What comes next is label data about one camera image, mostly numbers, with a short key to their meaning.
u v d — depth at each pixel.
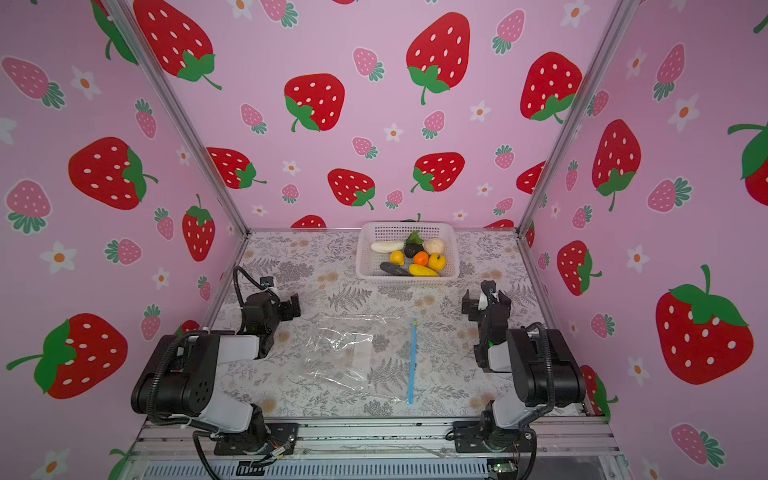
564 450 0.73
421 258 1.07
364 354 0.89
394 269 1.04
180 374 0.46
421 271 1.03
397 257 1.07
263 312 0.74
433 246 1.08
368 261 1.06
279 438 0.74
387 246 1.11
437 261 1.04
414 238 1.10
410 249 1.08
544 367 0.42
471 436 0.74
